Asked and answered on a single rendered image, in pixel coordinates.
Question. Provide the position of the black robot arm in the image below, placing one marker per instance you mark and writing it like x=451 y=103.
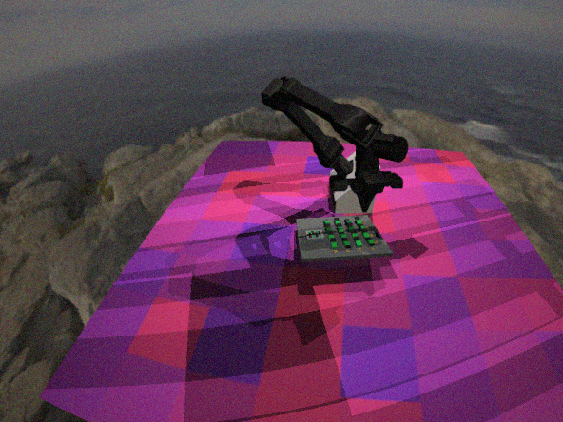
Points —
x=288 y=94

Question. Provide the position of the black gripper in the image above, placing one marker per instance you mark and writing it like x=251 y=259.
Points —
x=340 y=183

